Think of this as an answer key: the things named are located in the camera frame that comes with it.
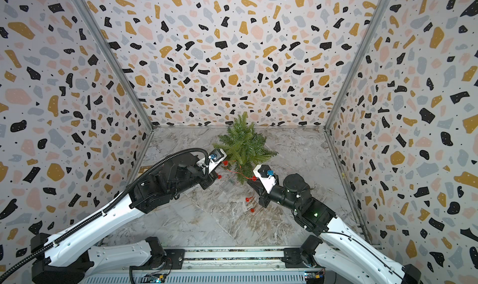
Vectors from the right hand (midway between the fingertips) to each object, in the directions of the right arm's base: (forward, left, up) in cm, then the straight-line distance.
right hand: (250, 182), depth 66 cm
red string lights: (-1, -1, +4) cm, 4 cm away
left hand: (+5, +11, +5) cm, 13 cm away
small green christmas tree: (+14, +3, +2) cm, 15 cm away
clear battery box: (+12, +12, -27) cm, 32 cm away
